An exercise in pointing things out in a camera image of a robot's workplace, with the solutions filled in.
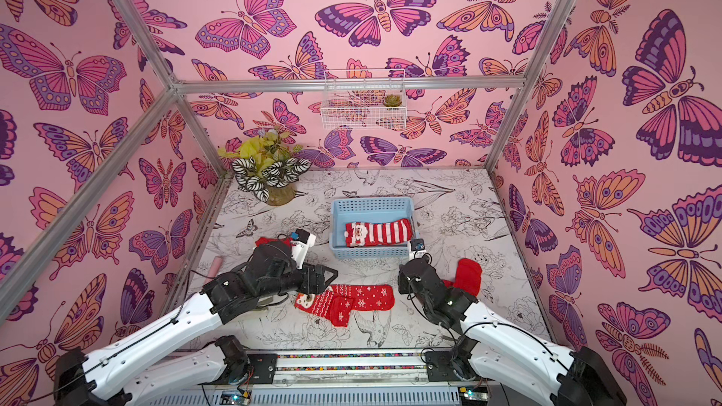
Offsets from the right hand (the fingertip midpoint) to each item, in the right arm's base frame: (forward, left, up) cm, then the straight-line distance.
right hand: (405, 265), depth 83 cm
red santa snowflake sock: (-7, +6, -9) cm, 13 cm away
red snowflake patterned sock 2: (+2, -21, -11) cm, 24 cm away
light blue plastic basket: (+25, +20, -7) cm, 33 cm away
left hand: (-6, +20, +9) cm, 23 cm away
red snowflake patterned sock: (+13, +48, -9) cm, 51 cm away
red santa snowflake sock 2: (-10, +20, -4) cm, 23 cm away
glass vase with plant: (+26, +44, +15) cm, 53 cm away
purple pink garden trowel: (+2, +61, -7) cm, 61 cm away
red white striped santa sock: (+14, +14, -6) cm, 21 cm away
